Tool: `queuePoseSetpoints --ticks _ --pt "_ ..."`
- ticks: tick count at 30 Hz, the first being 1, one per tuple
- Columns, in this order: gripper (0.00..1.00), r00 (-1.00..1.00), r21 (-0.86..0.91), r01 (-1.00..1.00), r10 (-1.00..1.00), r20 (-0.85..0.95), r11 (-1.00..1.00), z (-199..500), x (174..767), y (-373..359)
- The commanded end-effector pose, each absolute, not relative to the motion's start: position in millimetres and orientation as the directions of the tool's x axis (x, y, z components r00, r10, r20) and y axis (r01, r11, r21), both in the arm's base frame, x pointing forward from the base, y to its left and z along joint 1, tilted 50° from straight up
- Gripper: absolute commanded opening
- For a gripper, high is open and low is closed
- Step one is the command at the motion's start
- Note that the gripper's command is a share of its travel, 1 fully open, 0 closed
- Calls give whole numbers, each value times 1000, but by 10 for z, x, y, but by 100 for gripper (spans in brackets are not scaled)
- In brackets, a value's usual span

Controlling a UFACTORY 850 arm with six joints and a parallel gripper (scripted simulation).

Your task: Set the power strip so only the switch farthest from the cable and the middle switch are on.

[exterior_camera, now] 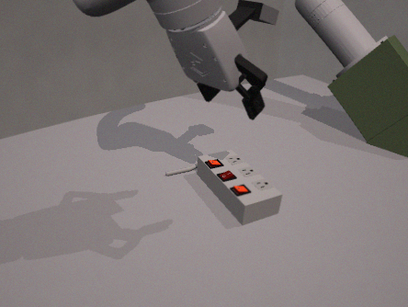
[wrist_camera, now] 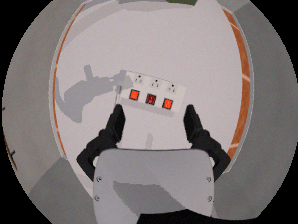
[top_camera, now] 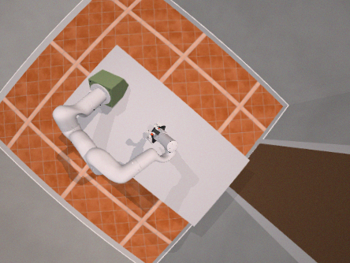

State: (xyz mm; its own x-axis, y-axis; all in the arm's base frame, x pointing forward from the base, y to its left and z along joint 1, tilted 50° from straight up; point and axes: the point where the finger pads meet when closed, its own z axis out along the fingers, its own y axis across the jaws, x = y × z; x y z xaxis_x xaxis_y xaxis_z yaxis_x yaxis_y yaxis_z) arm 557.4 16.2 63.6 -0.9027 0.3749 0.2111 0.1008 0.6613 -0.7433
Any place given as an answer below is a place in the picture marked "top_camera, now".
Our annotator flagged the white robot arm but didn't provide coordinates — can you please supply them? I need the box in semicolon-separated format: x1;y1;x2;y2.
53;83;178;183

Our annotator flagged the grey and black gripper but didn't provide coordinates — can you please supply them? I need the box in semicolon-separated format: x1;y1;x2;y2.
151;125;168;143

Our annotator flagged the grey power strip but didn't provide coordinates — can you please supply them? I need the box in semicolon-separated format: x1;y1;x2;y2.
145;122;162;138

